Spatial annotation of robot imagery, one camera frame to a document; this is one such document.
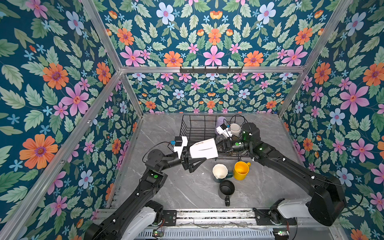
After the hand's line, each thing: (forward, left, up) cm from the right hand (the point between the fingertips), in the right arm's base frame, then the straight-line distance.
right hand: (211, 151), depth 64 cm
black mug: (-7, -9, -29) cm, 31 cm away
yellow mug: (+4, -19, -29) cm, 35 cm away
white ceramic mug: (-3, +3, +7) cm, 8 cm away
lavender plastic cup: (+31, -8, -14) cm, 35 cm away
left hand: (-2, +4, +3) cm, 5 cm away
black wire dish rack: (+38, +6, -29) cm, 48 cm away
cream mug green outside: (+2, -6, -27) cm, 28 cm away
